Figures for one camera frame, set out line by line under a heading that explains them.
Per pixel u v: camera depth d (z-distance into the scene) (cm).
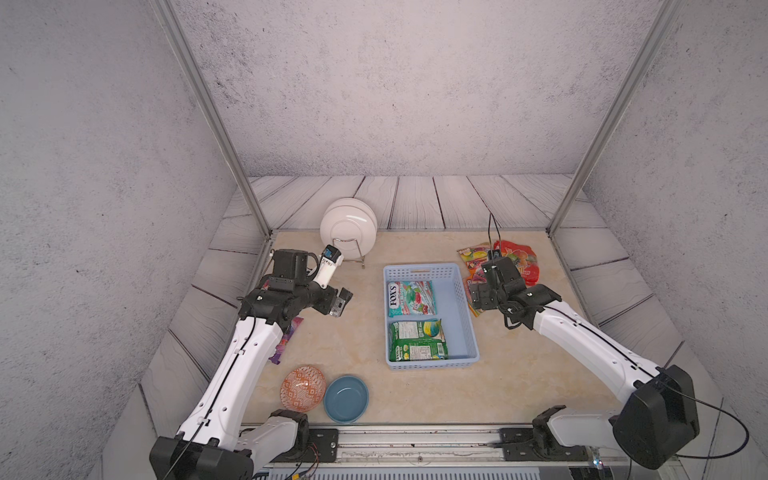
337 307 68
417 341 87
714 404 62
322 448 73
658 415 40
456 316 96
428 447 74
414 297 99
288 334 91
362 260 109
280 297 51
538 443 65
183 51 75
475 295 77
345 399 79
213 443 37
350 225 102
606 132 91
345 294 68
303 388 81
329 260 66
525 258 105
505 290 61
